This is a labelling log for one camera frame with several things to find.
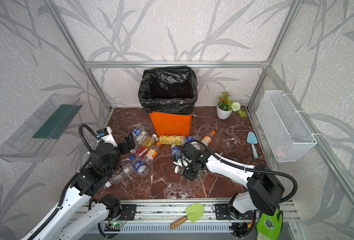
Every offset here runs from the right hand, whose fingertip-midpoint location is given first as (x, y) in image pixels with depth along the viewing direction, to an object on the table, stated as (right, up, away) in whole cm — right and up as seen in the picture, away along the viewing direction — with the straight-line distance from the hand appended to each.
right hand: (187, 166), depth 84 cm
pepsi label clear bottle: (-27, -1, +1) cm, 27 cm away
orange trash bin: (-10, +24, +10) cm, 28 cm away
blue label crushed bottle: (-32, +16, +14) cm, 39 cm away
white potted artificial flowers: (+27, +36, +25) cm, 52 cm away
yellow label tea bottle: (-9, +14, +9) cm, 19 cm away
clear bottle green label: (+7, -4, -3) cm, 9 cm away
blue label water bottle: (-7, +8, +6) cm, 12 cm away
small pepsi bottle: (+1, +14, +14) cm, 20 cm away
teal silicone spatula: (+44, +13, +18) cm, 50 cm away
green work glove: (+38, -24, -15) cm, 47 cm away
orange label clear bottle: (-22, +6, +5) cm, 23 cm away
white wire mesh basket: (+41, +18, -23) cm, 50 cm away
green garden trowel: (+3, -20, -10) cm, 23 cm away
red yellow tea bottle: (-25, +12, +11) cm, 30 cm away
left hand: (-29, +21, -13) cm, 38 cm away
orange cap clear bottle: (+13, +13, +12) cm, 22 cm away
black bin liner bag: (-12, +46, +13) cm, 49 cm away
